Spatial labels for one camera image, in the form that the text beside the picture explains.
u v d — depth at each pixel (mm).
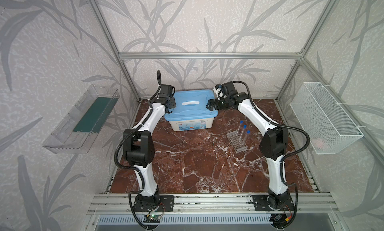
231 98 690
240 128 924
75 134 630
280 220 734
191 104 943
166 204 733
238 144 937
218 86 830
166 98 726
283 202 678
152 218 715
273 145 544
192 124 961
